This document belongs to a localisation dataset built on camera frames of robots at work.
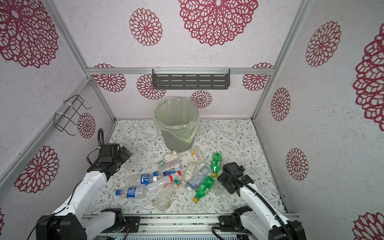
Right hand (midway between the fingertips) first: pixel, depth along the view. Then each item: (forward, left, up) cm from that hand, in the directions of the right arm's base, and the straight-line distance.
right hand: (221, 178), depth 85 cm
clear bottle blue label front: (-11, +48, +2) cm, 49 cm away
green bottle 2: (-7, +10, +2) cm, 13 cm away
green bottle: (+8, +3, +1) cm, 9 cm away
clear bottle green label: (+4, +18, +2) cm, 18 cm away
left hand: (+6, +56, +9) cm, 57 cm away
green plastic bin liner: (+39, +27, +12) cm, 49 cm away
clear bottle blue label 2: (-5, +2, -2) cm, 6 cm away
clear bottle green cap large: (-9, +31, -3) cm, 32 cm away
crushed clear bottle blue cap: (+2, +31, +2) cm, 31 cm away
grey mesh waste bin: (+17, +30, +11) cm, 36 cm away
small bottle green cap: (+12, +30, +3) cm, 32 cm away
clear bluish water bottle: (+1, +13, -4) cm, 14 cm away
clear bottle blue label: (-4, +45, +3) cm, 46 cm away
